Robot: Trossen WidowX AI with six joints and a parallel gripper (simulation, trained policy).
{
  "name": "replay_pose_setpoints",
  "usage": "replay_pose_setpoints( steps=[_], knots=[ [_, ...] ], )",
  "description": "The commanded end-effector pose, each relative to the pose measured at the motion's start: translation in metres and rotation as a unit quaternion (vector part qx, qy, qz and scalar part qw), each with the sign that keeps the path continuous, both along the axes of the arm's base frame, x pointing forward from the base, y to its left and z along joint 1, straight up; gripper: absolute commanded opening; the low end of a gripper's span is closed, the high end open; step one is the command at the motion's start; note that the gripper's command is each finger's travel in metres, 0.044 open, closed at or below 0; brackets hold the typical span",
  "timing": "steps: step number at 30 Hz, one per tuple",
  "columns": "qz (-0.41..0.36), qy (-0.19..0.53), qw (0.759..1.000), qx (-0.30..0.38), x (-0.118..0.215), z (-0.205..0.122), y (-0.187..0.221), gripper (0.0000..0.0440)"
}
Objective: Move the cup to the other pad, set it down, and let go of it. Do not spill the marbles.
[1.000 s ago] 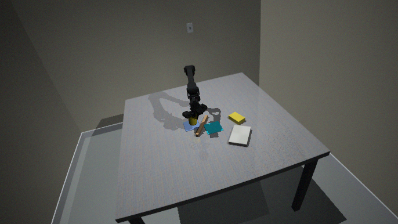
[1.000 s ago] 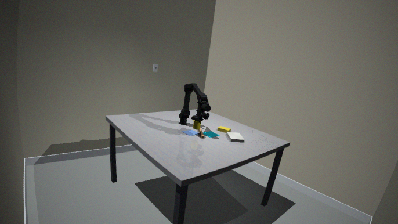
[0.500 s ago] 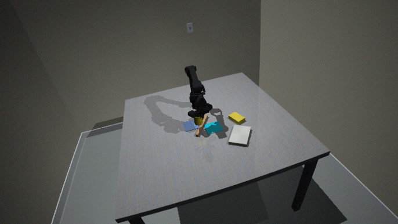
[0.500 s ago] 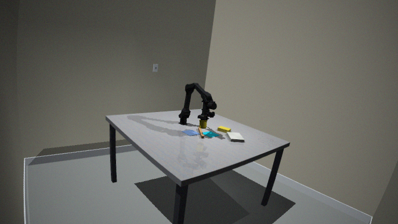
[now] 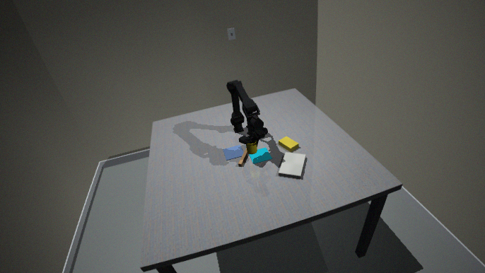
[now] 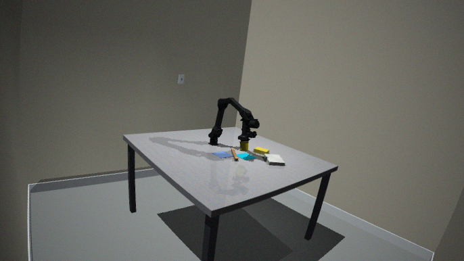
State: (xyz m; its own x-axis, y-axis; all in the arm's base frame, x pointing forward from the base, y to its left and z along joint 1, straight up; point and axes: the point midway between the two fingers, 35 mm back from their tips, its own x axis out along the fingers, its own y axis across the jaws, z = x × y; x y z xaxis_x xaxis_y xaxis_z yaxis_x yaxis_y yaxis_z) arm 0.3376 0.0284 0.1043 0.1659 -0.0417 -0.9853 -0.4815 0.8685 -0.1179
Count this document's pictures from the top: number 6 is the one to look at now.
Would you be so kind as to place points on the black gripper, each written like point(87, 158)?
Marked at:
point(243, 137)

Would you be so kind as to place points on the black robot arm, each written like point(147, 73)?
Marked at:
point(248, 120)

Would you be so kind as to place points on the yellow cup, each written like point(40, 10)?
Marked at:
point(244, 146)

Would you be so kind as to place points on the yellow block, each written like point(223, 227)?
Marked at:
point(261, 150)

